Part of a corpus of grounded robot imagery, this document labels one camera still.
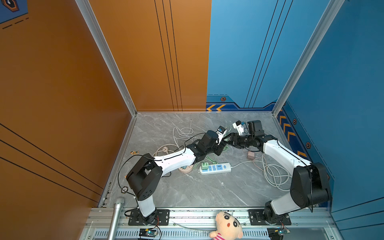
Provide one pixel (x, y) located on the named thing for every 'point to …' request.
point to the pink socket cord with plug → (165, 149)
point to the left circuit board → (147, 232)
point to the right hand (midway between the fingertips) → (223, 141)
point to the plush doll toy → (228, 227)
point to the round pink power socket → (186, 169)
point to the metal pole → (112, 233)
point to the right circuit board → (276, 233)
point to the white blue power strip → (216, 168)
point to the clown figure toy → (134, 152)
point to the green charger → (205, 165)
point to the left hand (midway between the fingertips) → (223, 140)
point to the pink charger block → (250, 155)
